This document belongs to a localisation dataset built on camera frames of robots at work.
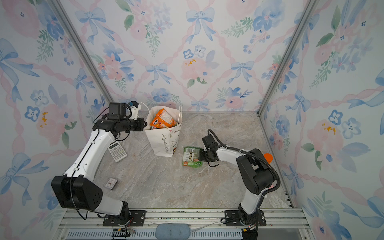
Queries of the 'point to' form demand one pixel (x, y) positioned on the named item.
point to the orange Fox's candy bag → (162, 119)
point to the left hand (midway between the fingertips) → (146, 121)
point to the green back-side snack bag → (191, 157)
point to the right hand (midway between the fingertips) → (200, 156)
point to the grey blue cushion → (172, 231)
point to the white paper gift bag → (164, 141)
